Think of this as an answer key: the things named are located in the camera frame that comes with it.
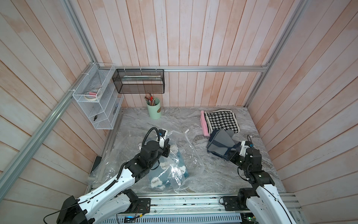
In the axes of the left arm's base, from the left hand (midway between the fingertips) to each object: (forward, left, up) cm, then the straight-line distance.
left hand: (168, 141), depth 77 cm
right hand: (-1, -36, -8) cm, 37 cm away
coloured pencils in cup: (+33, +13, 0) cm, 36 cm away
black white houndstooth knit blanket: (+25, -38, -11) cm, 47 cm away
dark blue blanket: (+6, -34, -11) cm, 36 cm away
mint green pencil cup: (+33, +12, -12) cm, 37 cm away
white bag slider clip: (+8, -11, -2) cm, 14 cm away
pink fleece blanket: (+24, -25, -14) cm, 38 cm away
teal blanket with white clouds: (-15, -2, -5) cm, 15 cm away
